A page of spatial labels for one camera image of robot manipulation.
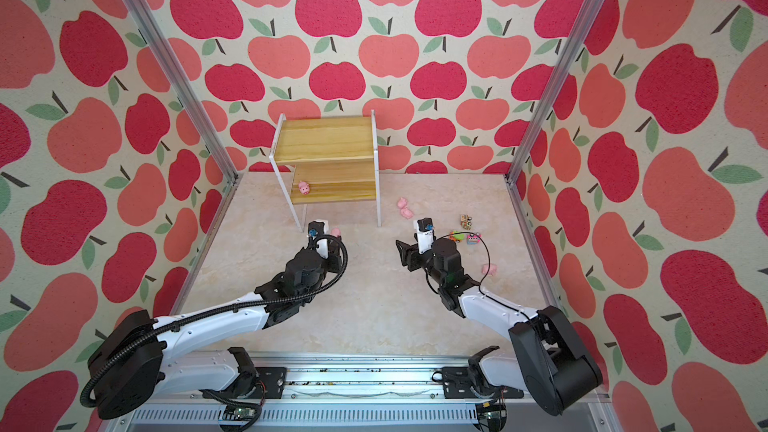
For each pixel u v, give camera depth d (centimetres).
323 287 58
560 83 91
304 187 93
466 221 104
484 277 65
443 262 66
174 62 88
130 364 41
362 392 74
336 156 81
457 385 73
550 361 42
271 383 75
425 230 74
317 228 68
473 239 100
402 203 111
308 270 59
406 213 108
